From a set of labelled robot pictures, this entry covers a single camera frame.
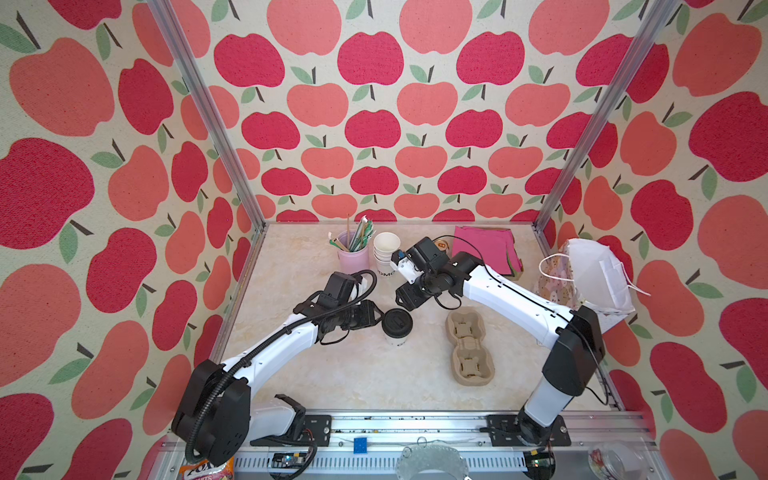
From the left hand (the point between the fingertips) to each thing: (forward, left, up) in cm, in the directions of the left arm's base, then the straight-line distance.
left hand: (385, 319), depth 82 cm
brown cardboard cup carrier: (-10, -25, -8) cm, 28 cm away
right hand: (+6, -7, +4) cm, 10 cm away
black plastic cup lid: (-1, -3, +1) cm, 4 cm away
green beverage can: (+28, -20, -1) cm, 34 cm away
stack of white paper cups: (+26, 0, +2) cm, 26 cm away
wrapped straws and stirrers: (+27, +8, +5) cm, 28 cm away
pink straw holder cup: (+24, +11, -4) cm, 26 cm away
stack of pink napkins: (+33, -41, -7) cm, 54 cm away
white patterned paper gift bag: (+12, -61, +4) cm, 62 cm away
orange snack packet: (-33, +41, -8) cm, 53 cm away
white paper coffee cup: (-3, -3, -9) cm, 10 cm away
